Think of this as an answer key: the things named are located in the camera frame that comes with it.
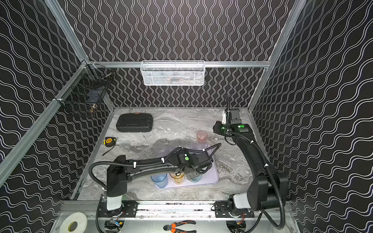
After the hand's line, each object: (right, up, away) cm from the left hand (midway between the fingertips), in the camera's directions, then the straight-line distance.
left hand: (193, 166), depth 78 cm
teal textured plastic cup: (+2, -9, +5) cm, 11 cm away
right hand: (+14, +21, +6) cm, 26 cm away
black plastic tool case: (-41, +24, +24) cm, 53 cm away
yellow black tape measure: (-56, +10, +19) cm, 60 cm away
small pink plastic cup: (+7, +15, +21) cm, 26 cm away
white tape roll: (-58, -25, -7) cm, 64 cm away
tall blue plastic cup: (-19, -10, +6) cm, 22 cm away
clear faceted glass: (-20, +5, +17) cm, 27 cm away
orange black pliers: (-10, -27, -9) cm, 30 cm away
